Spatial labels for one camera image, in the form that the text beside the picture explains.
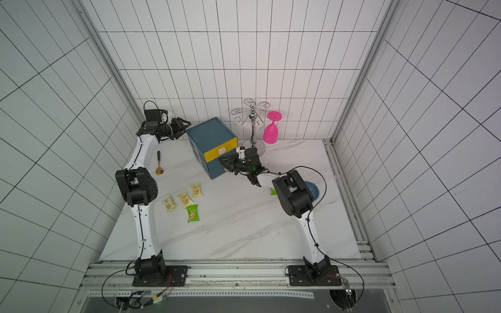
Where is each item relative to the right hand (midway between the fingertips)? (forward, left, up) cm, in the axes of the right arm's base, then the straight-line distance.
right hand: (211, 163), depth 91 cm
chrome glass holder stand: (+23, -19, +7) cm, 31 cm away
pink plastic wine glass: (+19, -28, +3) cm, 34 cm away
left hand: (+18, +14, +7) cm, 24 cm away
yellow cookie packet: (-7, +9, -13) cm, 17 cm away
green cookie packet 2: (-5, -31, -15) cm, 35 cm away
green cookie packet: (-20, +7, -13) cm, 25 cm away
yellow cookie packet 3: (-16, +20, -13) cm, 29 cm away
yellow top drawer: (+4, -5, +5) cm, 8 cm away
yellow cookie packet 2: (-13, +13, -12) cm, 22 cm away
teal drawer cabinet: (+7, +1, +8) cm, 11 cm away
